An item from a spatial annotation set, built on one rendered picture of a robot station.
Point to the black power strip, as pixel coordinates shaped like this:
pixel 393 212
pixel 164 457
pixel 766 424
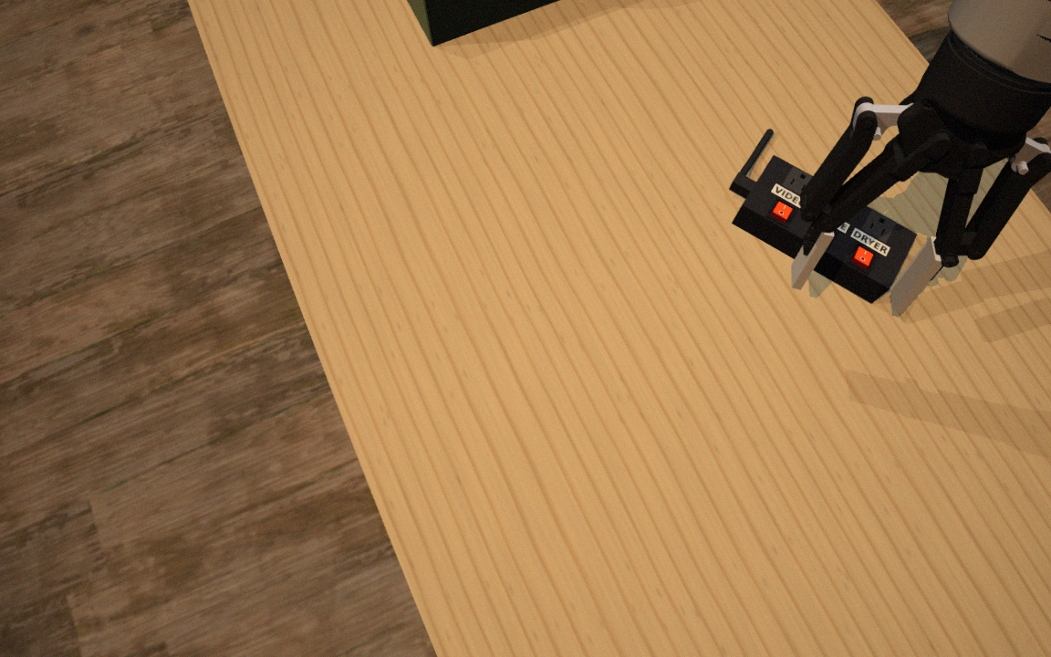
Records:
pixel 867 251

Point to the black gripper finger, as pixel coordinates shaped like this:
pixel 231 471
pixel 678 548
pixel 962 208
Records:
pixel 1024 169
pixel 867 124

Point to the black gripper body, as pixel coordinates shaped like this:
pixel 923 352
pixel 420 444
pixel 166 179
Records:
pixel 964 98

